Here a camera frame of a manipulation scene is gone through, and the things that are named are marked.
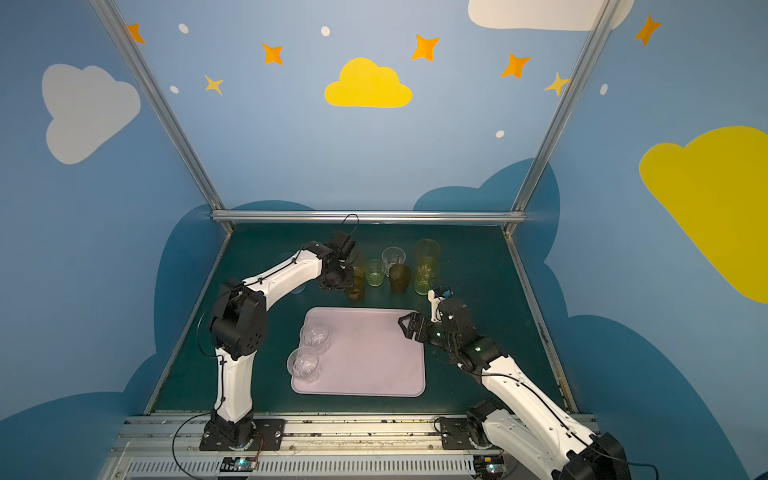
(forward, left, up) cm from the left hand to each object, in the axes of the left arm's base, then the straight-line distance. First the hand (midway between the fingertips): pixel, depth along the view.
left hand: (350, 284), depth 96 cm
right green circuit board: (-48, -37, -8) cm, 61 cm away
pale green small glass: (+8, -8, -5) cm, 12 cm away
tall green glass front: (+6, -25, 0) cm, 26 cm away
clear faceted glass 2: (-17, +9, -2) cm, 19 cm away
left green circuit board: (-48, +24, -7) cm, 54 cm away
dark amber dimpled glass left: (+1, -2, -6) cm, 6 cm away
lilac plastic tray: (-20, -7, -8) cm, 23 cm away
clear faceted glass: (-23, +12, -7) cm, 27 cm away
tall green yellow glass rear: (+12, -25, +5) cm, 29 cm away
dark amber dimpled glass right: (+7, -17, -6) cm, 19 cm away
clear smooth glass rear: (+15, -14, -3) cm, 21 cm away
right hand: (-16, -19, +7) cm, 26 cm away
